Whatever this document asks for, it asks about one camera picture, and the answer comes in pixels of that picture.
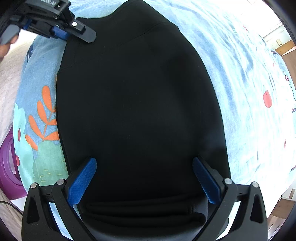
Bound wooden headboard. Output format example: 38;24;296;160
276;40;296;85

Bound black pants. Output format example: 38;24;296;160
56;1;230;239

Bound left hand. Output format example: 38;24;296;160
0;25;20;61

